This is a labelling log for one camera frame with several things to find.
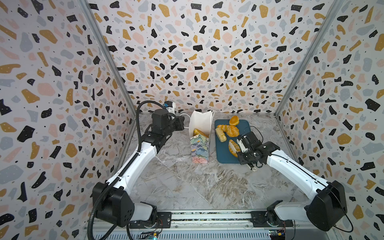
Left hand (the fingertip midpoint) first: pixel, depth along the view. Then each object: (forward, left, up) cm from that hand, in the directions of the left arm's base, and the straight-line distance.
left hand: (184, 114), depth 76 cm
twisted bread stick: (+14, -27, -28) cm, 41 cm away
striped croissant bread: (-9, -27, -18) cm, 34 cm away
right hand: (-13, -30, -18) cm, 37 cm away
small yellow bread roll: (+5, -6, -21) cm, 22 cm away
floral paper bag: (-9, -8, -14) cm, 18 cm away
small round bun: (+21, -34, -29) cm, 49 cm away
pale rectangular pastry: (+7, -22, -28) cm, 36 cm away
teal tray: (-6, -23, -32) cm, 40 cm away
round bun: (+9, -31, -26) cm, 42 cm away
